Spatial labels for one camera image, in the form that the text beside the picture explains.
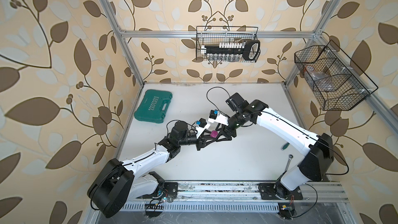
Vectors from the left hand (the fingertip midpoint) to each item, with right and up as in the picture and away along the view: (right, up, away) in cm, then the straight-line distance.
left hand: (212, 134), depth 75 cm
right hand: (+2, +1, 0) cm, 3 cm away
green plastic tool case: (-38, +12, +27) cm, 48 cm away
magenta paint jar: (+1, 0, -1) cm, 1 cm away
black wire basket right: (+60, +25, -2) cm, 65 cm away
